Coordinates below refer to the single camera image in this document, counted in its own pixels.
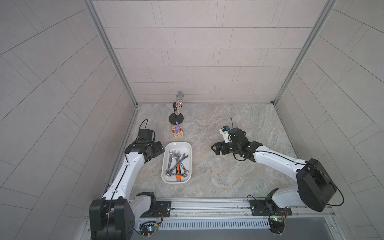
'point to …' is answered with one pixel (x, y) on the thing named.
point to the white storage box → (185, 147)
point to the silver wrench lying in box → (169, 173)
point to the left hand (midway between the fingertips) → (158, 149)
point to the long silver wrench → (171, 170)
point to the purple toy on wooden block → (177, 130)
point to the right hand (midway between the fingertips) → (216, 146)
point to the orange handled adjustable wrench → (178, 167)
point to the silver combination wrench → (170, 158)
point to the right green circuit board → (276, 225)
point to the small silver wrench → (185, 171)
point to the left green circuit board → (147, 229)
